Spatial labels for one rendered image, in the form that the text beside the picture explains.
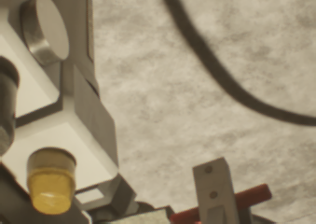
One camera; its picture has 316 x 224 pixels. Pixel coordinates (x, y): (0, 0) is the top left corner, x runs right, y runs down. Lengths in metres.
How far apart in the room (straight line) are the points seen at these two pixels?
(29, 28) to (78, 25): 0.15
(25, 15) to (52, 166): 0.11
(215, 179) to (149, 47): 0.57
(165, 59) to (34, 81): 0.64
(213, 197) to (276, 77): 0.66
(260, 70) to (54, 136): 0.68
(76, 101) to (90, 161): 0.05
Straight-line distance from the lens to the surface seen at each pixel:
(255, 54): 1.08
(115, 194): 0.55
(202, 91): 1.12
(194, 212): 0.52
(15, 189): 0.52
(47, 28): 0.42
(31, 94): 0.44
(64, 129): 0.46
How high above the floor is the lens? 0.77
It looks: 43 degrees down
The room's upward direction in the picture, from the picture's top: 172 degrees clockwise
